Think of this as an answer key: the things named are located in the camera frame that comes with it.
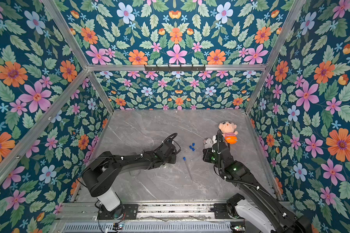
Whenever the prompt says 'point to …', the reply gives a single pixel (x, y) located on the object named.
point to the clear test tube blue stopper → (184, 159)
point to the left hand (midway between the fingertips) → (177, 154)
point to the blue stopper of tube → (190, 146)
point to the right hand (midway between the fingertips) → (205, 148)
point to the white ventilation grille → (148, 227)
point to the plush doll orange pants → (228, 130)
